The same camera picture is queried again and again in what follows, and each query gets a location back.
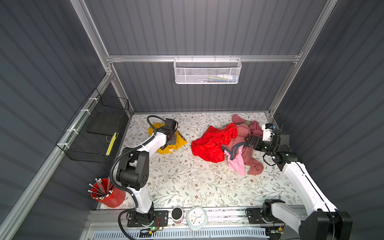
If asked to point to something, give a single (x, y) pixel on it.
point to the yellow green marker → (111, 143)
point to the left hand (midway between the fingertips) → (168, 139)
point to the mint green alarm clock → (196, 218)
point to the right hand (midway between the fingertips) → (254, 140)
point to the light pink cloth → (236, 163)
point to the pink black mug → (177, 214)
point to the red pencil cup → (103, 191)
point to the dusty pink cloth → (253, 163)
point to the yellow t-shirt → (167, 149)
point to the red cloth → (209, 146)
